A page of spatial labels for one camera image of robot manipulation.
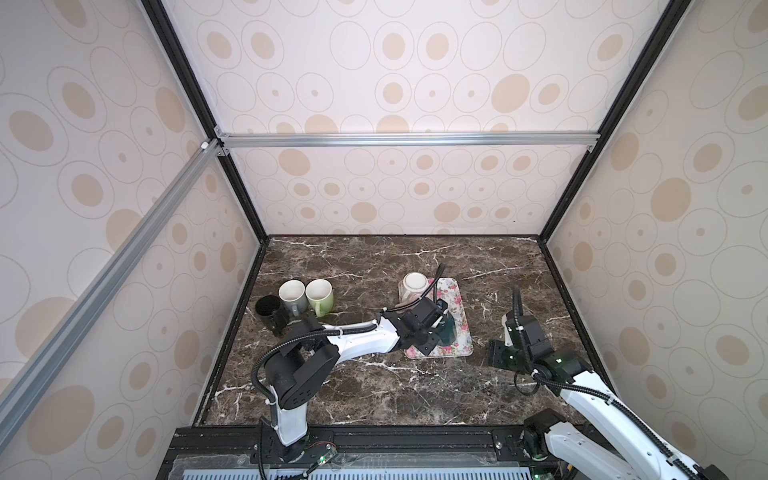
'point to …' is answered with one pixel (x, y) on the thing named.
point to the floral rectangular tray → (447, 290)
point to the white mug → (411, 287)
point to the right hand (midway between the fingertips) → (492, 350)
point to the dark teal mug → (447, 330)
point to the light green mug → (320, 296)
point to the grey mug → (292, 293)
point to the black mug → (271, 310)
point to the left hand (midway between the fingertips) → (441, 335)
